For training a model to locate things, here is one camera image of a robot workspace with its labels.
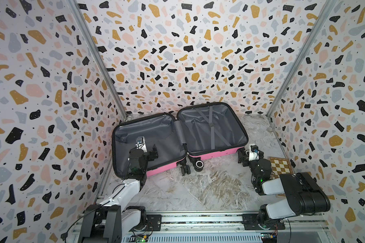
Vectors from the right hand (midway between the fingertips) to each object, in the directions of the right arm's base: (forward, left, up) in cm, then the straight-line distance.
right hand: (249, 149), depth 89 cm
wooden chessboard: (-6, -20, -10) cm, 23 cm away
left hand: (-2, +59, +5) cm, 59 cm away
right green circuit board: (-41, -4, -12) cm, 43 cm away
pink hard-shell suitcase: (+21, +30, -8) cm, 38 cm away
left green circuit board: (-44, +57, -10) cm, 73 cm away
